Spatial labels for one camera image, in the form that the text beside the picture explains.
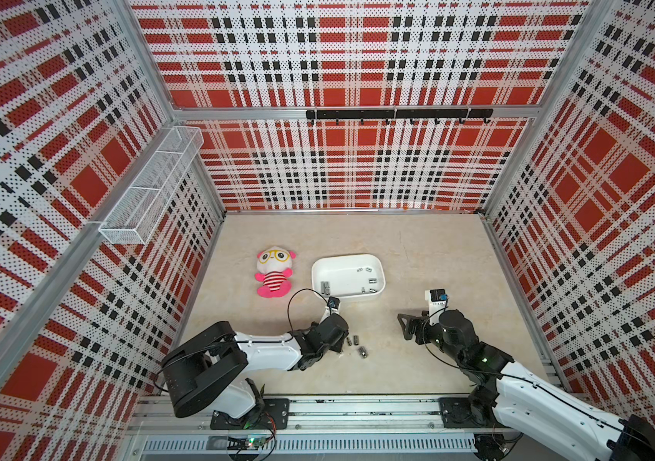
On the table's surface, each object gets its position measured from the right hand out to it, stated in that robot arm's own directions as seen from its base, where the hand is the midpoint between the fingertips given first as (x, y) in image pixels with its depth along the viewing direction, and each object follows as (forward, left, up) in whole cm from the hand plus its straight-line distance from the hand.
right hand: (414, 313), depth 83 cm
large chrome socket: (-8, +15, -8) cm, 19 cm away
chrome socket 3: (-5, +17, -8) cm, 20 cm away
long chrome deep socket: (+14, +28, -8) cm, 32 cm away
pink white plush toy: (+18, +45, -2) cm, 48 cm away
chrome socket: (+16, +11, -8) cm, 21 cm away
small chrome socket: (+21, +15, -8) cm, 27 cm away
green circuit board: (-30, +46, -7) cm, 55 cm away
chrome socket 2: (+12, +11, -8) cm, 18 cm away
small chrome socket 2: (+21, +12, -8) cm, 25 cm away
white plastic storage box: (+17, +19, -7) cm, 26 cm away
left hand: (0, +22, -9) cm, 24 cm away
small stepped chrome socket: (-5, +19, -8) cm, 22 cm away
